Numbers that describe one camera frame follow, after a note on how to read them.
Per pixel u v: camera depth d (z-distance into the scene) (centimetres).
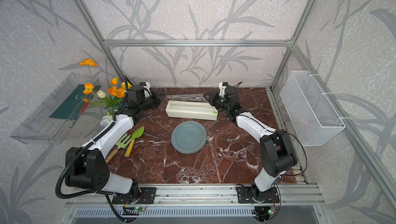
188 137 95
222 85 80
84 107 69
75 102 69
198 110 98
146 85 78
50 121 65
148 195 74
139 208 71
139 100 65
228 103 68
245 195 73
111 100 79
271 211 69
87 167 42
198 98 83
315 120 59
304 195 77
